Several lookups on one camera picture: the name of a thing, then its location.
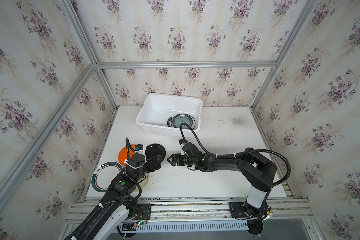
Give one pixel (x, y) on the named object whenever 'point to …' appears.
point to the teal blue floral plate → (181, 118)
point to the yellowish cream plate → (144, 184)
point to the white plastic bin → (157, 107)
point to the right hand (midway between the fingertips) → (175, 157)
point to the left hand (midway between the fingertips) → (155, 158)
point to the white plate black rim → (170, 122)
